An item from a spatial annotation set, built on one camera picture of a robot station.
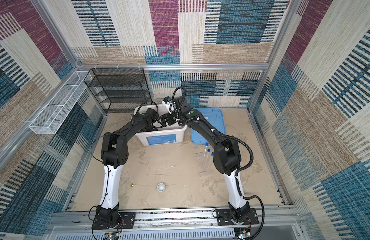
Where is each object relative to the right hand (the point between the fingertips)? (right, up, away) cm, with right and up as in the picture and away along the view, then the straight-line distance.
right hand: (165, 118), depth 89 cm
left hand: (-11, -9, +15) cm, 21 cm away
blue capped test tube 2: (+24, -17, -9) cm, 31 cm away
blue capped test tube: (+24, -15, -6) cm, 28 cm away
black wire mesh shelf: (-36, +21, +20) cm, 46 cm away
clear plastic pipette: (-1, -30, +3) cm, 30 cm away
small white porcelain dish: (-1, -38, -6) cm, 38 cm away
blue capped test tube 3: (+26, -19, -9) cm, 34 cm away
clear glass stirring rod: (0, -33, 0) cm, 33 cm away
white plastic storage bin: (+5, -9, +3) cm, 11 cm away
